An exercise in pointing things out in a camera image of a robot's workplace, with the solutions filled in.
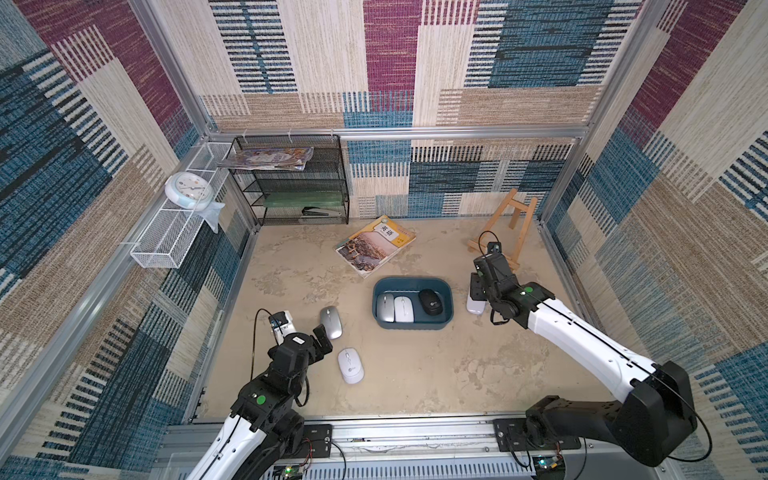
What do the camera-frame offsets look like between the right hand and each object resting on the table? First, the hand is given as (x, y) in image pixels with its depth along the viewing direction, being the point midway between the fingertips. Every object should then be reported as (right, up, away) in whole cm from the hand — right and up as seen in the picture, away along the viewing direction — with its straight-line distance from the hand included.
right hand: (483, 276), depth 84 cm
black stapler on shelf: (-53, +21, +25) cm, 62 cm away
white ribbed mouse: (-36, -25, -1) cm, 44 cm away
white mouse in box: (-22, -11, +10) cm, 26 cm away
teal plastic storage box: (-18, -5, +16) cm, 25 cm away
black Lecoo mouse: (-13, -9, +11) cm, 19 cm away
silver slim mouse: (-44, -14, +8) cm, 47 cm away
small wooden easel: (+18, +20, +10) cm, 29 cm away
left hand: (-46, -14, -5) cm, 49 cm away
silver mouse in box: (-27, -10, +10) cm, 31 cm away
